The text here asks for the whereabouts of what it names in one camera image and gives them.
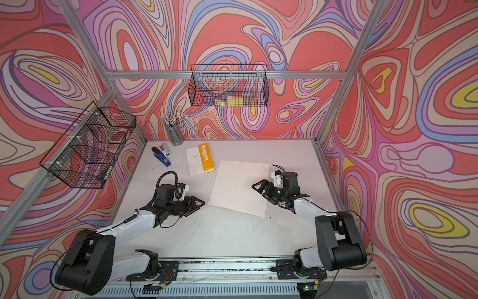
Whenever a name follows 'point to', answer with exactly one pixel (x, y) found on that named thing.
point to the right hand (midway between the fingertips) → (258, 194)
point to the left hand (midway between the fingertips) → (204, 205)
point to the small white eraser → (165, 149)
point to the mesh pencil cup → (171, 124)
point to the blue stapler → (160, 156)
